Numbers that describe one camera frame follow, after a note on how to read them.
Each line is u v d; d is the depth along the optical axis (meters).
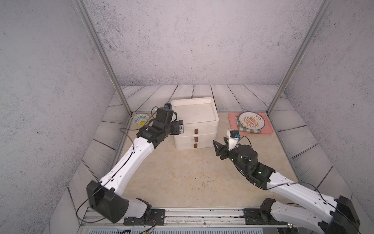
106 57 0.89
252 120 1.14
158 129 0.54
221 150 0.65
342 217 0.39
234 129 0.87
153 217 0.72
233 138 0.62
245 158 0.54
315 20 0.76
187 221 0.73
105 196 0.38
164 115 0.55
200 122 0.83
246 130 1.08
